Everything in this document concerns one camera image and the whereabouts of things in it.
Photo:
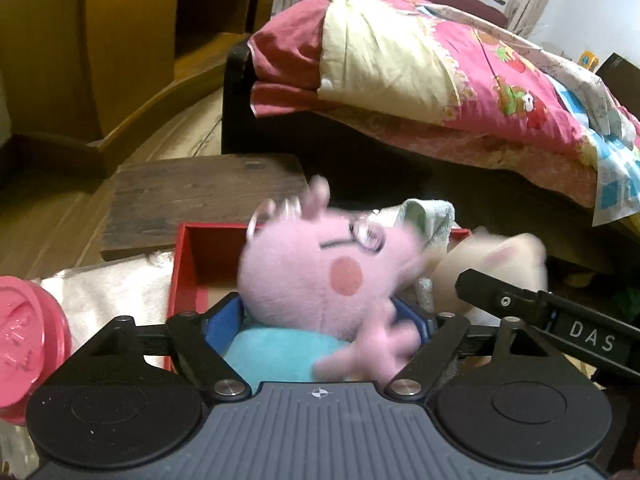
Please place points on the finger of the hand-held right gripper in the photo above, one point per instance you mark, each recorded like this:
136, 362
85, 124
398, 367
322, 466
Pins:
500, 295

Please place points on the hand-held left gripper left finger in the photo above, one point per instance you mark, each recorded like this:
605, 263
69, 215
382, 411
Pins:
220, 321

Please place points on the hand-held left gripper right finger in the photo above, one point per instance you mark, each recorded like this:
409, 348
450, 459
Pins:
419, 321

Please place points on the cream plush toy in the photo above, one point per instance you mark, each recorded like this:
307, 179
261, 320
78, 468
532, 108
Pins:
500, 260

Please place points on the red cardboard box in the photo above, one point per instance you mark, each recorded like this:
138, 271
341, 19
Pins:
192, 260

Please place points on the light green towel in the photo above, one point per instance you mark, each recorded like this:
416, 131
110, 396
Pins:
430, 220

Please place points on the pink pig plush toy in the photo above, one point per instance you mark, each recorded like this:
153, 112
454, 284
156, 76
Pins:
310, 270

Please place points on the dark wooden stool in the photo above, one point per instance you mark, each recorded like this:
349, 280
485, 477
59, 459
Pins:
200, 200

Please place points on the blue white patterned sheet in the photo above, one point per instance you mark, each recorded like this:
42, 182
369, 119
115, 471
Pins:
610, 175

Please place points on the red lidded tumbler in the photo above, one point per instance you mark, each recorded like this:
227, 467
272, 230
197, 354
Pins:
25, 340

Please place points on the dark board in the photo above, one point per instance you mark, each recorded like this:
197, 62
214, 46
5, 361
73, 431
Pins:
622, 80

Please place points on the yellow small box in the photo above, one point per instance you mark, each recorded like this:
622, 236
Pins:
588, 60

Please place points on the wooden cabinet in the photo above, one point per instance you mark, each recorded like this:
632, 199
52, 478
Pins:
125, 35

